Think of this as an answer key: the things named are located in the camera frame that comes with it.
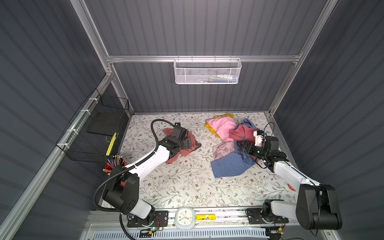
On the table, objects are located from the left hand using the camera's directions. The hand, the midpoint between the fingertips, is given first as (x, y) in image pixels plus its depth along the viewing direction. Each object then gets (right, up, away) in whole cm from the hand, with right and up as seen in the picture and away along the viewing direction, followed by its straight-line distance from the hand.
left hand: (183, 140), depth 88 cm
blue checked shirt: (+30, -13, -1) cm, 33 cm away
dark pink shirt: (+36, +6, +1) cm, 36 cm away
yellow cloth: (+18, +7, +20) cm, 28 cm away
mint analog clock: (+2, -36, -17) cm, 40 cm away
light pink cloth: (+24, -6, +5) cm, 25 cm away
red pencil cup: (-37, -10, -9) cm, 39 cm away
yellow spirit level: (+13, -36, -16) cm, 41 cm away
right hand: (+37, -3, 0) cm, 37 cm away
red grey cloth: (+7, -3, +9) cm, 12 cm away
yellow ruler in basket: (-32, 0, -19) cm, 38 cm away
